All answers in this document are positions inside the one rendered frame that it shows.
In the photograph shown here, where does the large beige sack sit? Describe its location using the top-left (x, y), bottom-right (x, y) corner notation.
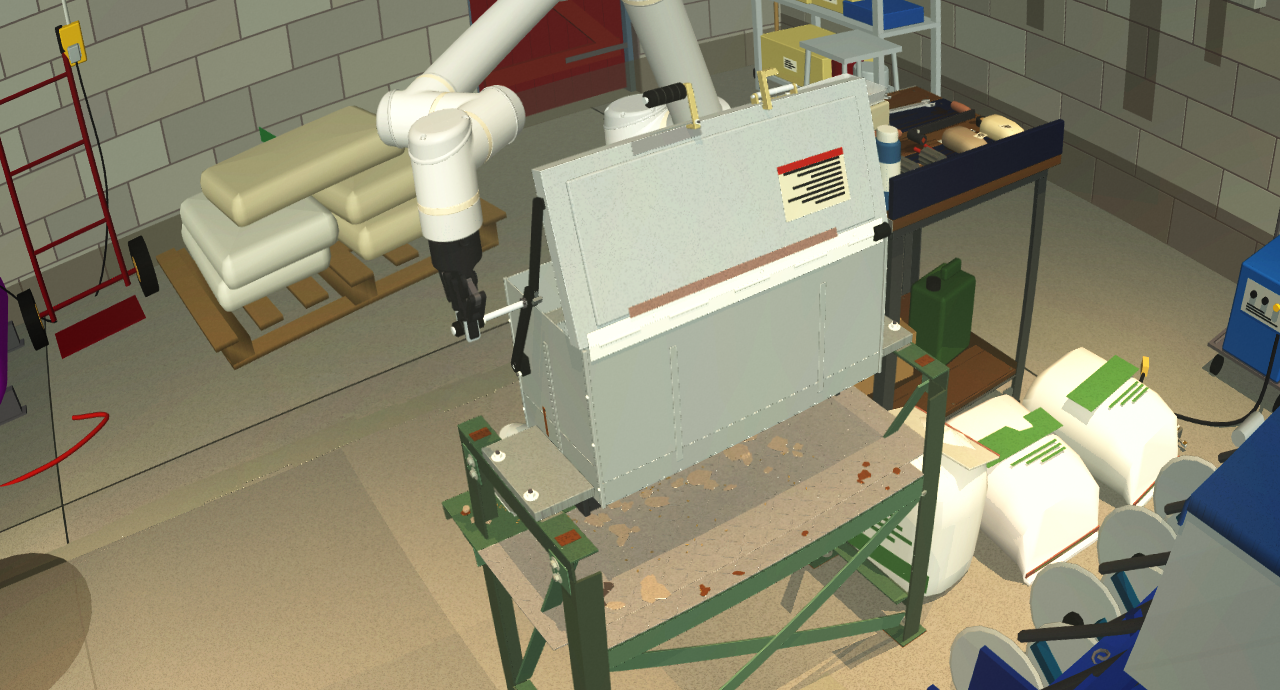
top-left (199, 106), bottom-right (403, 227)

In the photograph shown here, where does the yellow lid latch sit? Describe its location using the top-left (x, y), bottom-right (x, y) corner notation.
top-left (754, 69), bottom-right (802, 113)

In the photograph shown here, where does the black lid stay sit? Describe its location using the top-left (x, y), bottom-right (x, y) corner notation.
top-left (510, 197), bottom-right (548, 377)

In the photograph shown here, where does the grey hopper lid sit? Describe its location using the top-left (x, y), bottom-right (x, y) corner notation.
top-left (530, 74), bottom-right (892, 352)

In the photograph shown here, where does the grey shelf unit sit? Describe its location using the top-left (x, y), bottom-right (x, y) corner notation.
top-left (750, 0), bottom-right (947, 103)

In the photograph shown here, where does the black cable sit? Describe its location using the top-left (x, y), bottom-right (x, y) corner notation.
top-left (1172, 322), bottom-right (1280, 429)

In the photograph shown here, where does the white bag green print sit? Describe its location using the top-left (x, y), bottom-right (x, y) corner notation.
top-left (944, 394), bottom-right (1102, 583)
top-left (1024, 346), bottom-right (1182, 508)
top-left (858, 438), bottom-right (993, 600)

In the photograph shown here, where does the grey hopper body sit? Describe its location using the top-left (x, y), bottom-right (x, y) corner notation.
top-left (503, 238), bottom-right (917, 508)

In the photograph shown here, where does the large yellow cardboard box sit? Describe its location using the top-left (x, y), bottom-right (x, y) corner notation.
top-left (763, 23), bottom-right (851, 87)

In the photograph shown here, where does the wooden pallet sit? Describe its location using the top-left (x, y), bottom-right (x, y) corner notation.
top-left (155, 198), bottom-right (508, 371)

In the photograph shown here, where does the red hand truck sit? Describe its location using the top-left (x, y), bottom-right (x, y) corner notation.
top-left (0, 50), bottom-right (161, 353)

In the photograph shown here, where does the cream warning label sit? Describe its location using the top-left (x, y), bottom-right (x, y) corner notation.
top-left (776, 147), bottom-right (853, 222)

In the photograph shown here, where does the purple machine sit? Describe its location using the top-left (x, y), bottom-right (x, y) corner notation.
top-left (0, 278), bottom-right (28, 426)

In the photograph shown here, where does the white sack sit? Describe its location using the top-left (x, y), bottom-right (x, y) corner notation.
top-left (179, 191), bottom-right (340, 290)
top-left (181, 225), bottom-right (333, 313)

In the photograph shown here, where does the blue flat box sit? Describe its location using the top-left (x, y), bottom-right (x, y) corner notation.
top-left (842, 0), bottom-right (926, 27)

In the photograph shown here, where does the grey stool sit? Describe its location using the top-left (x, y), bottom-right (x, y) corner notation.
top-left (798, 29), bottom-right (903, 93)

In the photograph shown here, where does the red door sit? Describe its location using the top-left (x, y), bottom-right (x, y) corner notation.
top-left (464, 0), bottom-right (638, 118)

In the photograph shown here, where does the green jerry can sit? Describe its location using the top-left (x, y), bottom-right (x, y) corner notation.
top-left (907, 257), bottom-right (977, 367)

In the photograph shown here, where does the red hose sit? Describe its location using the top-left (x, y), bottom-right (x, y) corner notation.
top-left (0, 409), bottom-right (111, 489)

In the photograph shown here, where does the green steel stand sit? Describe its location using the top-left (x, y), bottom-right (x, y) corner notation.
top-left (443, 348), bottom-right (952, 690)

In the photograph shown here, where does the beige rounded object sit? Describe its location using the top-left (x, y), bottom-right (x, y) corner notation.
top-left (944, 113), bottom-right (1027, 153)

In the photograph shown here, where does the blue and white bottle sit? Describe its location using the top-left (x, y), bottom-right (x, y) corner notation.
top-left (874, 124), bottom-right (904, 193)

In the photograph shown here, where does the blue welding machine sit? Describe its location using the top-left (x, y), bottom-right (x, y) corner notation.
top-left (1208, 234), bottom-right (1280, 387)

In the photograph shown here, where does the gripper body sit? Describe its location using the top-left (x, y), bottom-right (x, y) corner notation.
top-left (428, 232), bottom-right (482, 294)

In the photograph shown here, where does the dark blue work table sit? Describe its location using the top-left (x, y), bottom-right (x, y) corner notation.
top-left (878, 86), bottom-right (1067, 413)

